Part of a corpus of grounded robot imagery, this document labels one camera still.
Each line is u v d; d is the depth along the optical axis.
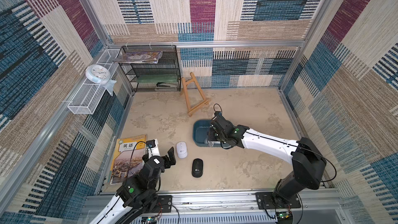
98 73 0.76
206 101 1.07
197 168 0.83
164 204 0.73
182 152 0.87
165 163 0.58
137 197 0.52
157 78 1.00
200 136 0.96
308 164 0.44
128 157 0.88
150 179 0.55
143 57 0.88
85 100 0.90
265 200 0.73
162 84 1.08
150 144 0.64
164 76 1.06
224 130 0.64
